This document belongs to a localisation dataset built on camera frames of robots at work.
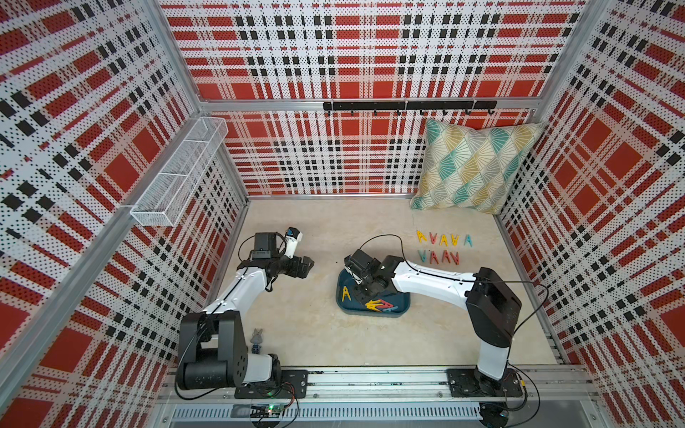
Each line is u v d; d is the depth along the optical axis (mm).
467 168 932
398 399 721
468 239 1053
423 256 1010
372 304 881
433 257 1010
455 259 999
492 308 466
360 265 676
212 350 430
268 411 691
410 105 888
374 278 641
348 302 849
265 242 700
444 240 1047
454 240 1045
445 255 1012
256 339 800
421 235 1075
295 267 787
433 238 1067
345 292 901
